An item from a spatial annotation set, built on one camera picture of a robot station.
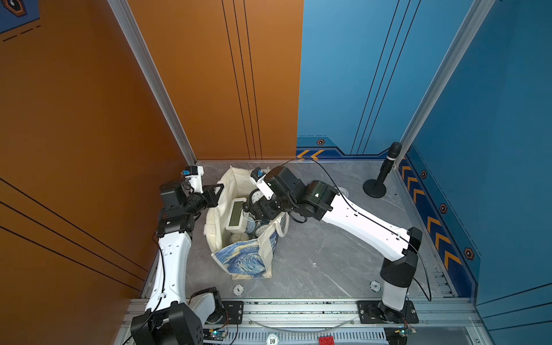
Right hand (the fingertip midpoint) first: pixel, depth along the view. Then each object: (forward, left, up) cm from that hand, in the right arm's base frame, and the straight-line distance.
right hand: (262, 199), depth 70 cm
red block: (-35, -20, -28) cm, 49 cm away
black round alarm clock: (+1, +2, +2) cm, 3 cm away
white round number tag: (-35, -4, -22) cm, 42 cm away
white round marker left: (-20, +10, -29) cm, 37 cm away
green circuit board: (-33, +16, -30) cm, 47 cm away
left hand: (+8, +15, -1) cm, 17 cm away
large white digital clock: (+1, +11, -14) cm, 18 cm away
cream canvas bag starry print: (-14, +5, -14) cm, 20 cm away
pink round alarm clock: (+25, -36, -27) cm, 51 cm away
